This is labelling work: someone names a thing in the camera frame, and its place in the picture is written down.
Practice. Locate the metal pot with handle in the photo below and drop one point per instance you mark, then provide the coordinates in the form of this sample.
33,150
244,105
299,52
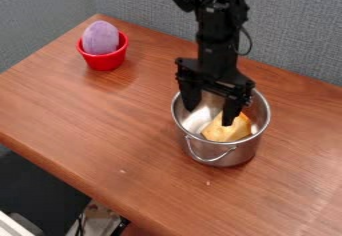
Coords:
217,154

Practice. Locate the yellow cheese wedge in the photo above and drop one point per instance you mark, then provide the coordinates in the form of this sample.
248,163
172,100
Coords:
216,132

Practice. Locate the purple plush egg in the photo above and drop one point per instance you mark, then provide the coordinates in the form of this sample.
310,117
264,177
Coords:
100,38

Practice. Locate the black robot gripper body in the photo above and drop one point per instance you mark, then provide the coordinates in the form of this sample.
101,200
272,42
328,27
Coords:
215,68

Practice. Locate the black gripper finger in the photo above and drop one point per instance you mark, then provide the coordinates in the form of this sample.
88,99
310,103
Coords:
231,109
189,88

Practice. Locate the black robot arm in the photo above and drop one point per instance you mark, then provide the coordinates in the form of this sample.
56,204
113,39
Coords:
220,19

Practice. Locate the grey equipment under table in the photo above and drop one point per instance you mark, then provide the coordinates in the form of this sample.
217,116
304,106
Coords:
97,221

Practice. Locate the red cup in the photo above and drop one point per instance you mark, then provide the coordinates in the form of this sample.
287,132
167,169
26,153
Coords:
108,61

